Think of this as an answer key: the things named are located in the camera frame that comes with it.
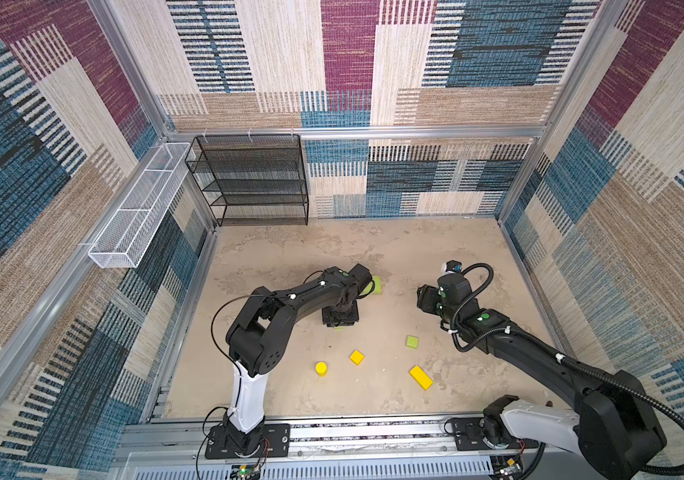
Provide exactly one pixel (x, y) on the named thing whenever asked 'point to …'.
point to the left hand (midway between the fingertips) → (346, 319)
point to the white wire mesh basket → (129, 228)
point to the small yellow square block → (356, 357)
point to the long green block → (378, 285)
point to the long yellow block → (421, 377)
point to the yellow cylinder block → (321, 368)
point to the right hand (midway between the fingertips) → (427, 296)
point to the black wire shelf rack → (251, 177)
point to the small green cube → (412, 342)
